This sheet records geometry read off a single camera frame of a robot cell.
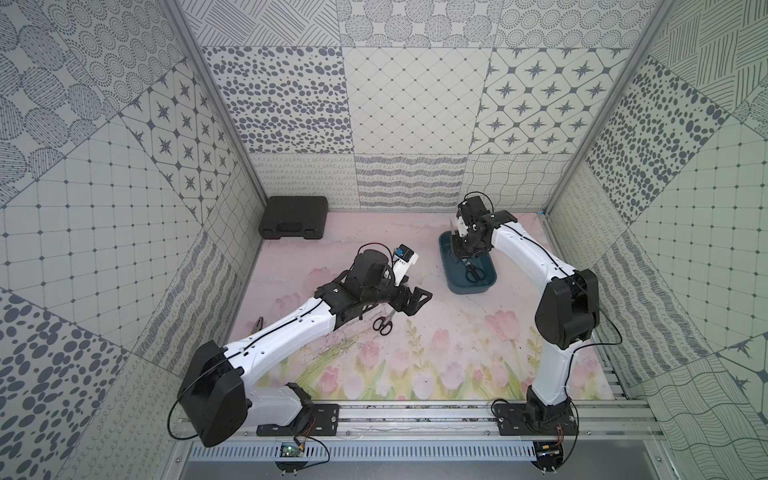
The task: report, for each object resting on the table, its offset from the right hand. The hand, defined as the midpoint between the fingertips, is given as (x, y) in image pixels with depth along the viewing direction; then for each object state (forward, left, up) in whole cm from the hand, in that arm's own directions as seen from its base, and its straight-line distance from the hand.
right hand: (459, 256), depth 92 cm
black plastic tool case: (+30, +64, -13) cm, 72 cm away
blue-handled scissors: (+1, -7, -12) cm, 14 cm away
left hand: (-15, +13, +10) cm, 22 cm away
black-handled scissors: (-17, +24, -12) cm, 32 cm away
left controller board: (-49, +45, -14) cm, 68 cm away
